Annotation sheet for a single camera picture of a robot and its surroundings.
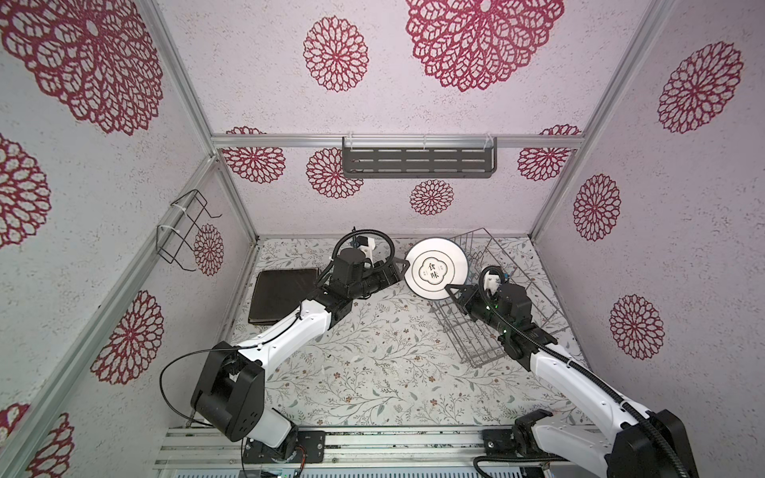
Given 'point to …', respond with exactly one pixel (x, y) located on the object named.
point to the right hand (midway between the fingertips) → (445, 283)
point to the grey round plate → (434, 264)
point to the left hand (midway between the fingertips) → (402, 272)
